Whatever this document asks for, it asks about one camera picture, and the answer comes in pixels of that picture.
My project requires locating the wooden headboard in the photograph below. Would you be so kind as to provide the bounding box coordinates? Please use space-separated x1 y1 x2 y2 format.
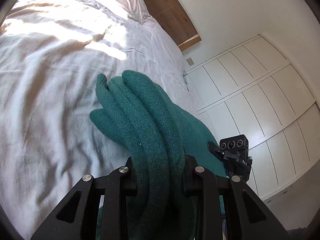
144 0 202 51

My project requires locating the green knitted sweater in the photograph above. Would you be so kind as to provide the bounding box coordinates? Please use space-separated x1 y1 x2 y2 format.
89 70 226 239

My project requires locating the white built-in wardrobe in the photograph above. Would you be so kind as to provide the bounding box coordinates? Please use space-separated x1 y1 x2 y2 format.
184 35 319 199

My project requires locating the beige wall switch plate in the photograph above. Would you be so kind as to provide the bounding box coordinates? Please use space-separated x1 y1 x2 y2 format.
187 57 194 66

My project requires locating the white bed duvet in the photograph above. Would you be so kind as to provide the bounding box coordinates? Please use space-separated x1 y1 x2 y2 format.
1 0 196 239

